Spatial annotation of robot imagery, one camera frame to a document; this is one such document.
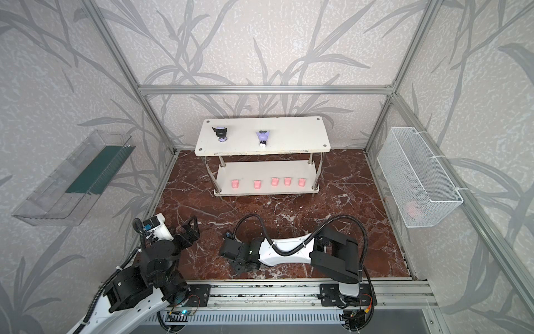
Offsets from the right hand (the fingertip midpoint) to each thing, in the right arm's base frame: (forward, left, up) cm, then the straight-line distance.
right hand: (237, 252), depth 81 cm
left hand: (+7, +13, +18) cm, 23 cm away
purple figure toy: (+30, -11, +33) cm, 46 cm away
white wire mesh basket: (+8, -60, +31) cm, 68 cm away
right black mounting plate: (-15, -35, -1) cm, 38 cm away
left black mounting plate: (-14, +12, -2) cm, 19 cm away
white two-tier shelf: (+54, -7, -3) cm, 55 cm away
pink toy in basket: (+9, -65, +17) cm, 67 cm away
